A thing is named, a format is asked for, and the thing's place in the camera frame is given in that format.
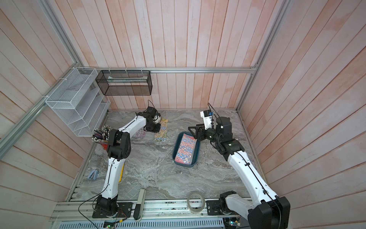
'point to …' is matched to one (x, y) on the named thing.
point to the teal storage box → (178, 136)
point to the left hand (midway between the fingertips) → (158, 131)
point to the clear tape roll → (202, 204)
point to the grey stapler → (139, 207)
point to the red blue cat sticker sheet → (186, 150)
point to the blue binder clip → (93, 174)
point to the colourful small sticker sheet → (161, 136)
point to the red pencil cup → (101, 136)
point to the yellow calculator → (121, 173)
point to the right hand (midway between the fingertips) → (192, 126)
